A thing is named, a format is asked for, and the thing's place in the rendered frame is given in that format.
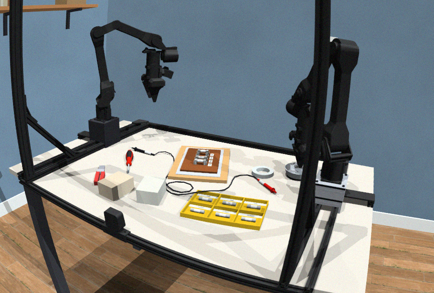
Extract beige block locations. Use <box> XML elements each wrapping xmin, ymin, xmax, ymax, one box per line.
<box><xmin>97</xmin><ymin>171</ymin><xmax>134</xmax><ymax>201</ymax></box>

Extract red and black screwdriver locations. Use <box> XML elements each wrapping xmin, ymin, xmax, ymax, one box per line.
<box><xmin>126</xmin><ymin>150</ymin><xmax>133</xmax><ymax>173</ymax></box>

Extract yellow tray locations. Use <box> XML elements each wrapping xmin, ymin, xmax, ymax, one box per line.
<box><xmin>180</xmin><ymin>192</ymin><xmax>269</xmax><ymax>231</ymax></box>

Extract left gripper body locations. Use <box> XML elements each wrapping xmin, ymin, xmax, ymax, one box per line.
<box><xmin>141</xmin><ymin>63</ymin><xmax>165</xmax><ymax>87</ymax></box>

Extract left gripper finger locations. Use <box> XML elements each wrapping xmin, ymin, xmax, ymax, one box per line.
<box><xmin>148</xmin><ymin>86</ymin><xmax>163</xmax><ymax>102</ymax></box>
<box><xmin>142</xmin><ymin>81</ymin><xmax>151</xmax><ymax>98</ymax></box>

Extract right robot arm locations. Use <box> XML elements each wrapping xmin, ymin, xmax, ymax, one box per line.
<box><xmin>286</xmin><ymin>38</ymin><xmax>359</xmax><ymax>185</ymax></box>

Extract white rectangular block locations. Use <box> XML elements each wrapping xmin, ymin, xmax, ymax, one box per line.
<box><xmin>136</xmin><ymin>176</ymin><xmax>166</xmax><ymax>206</ymax></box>

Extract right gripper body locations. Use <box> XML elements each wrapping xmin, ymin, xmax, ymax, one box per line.
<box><xmin>289</xmin><ymin>122</ymin><xmax>309</xmax><ymax>157</ymax></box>

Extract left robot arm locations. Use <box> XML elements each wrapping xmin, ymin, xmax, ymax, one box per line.
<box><xmin>91</xmin><ymin>20</ymin><xmax>179</xmax><ymax>122</ymax></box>

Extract red-handled pliers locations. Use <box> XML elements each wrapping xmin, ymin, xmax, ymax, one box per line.
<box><xmin>94</xmin><ymin>165</ymin><xmax>105</xmax><ymax>186</ymax></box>

